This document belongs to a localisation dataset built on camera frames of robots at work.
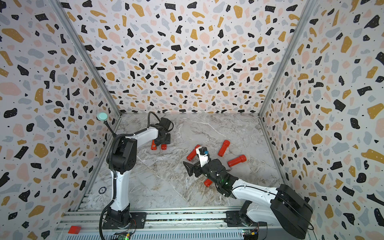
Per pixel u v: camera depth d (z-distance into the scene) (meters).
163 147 0.98
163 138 0.86
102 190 0.83
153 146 1.00
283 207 0.42
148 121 0.77
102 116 0.72
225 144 1.01
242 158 0.93
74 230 0.70
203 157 0.68
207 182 0.85
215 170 0.60
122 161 0.57
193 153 0.98
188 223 0.73
